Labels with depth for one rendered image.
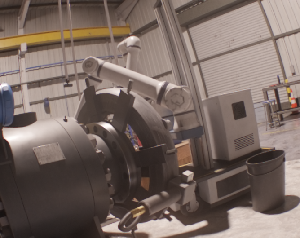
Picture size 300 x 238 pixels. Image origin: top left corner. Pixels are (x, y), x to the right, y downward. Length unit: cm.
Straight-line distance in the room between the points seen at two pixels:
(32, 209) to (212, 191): 137
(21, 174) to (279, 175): 147
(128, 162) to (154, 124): 20
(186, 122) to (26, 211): 130
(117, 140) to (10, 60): 1176
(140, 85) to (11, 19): 1226
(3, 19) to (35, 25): 194
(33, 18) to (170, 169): 1314
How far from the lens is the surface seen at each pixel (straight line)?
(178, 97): 176
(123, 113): 135
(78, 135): 120
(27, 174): 103
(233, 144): 214
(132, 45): 245
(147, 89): 182
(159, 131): 128
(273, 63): 986
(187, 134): 193
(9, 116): 102
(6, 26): 1357
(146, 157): 130
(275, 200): 184
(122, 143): 135
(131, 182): 136
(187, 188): 126
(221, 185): 205
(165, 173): 129
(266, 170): 174
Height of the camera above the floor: 78
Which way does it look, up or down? 1 degrees up
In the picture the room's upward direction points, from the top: 13 degrees counter-clockwise
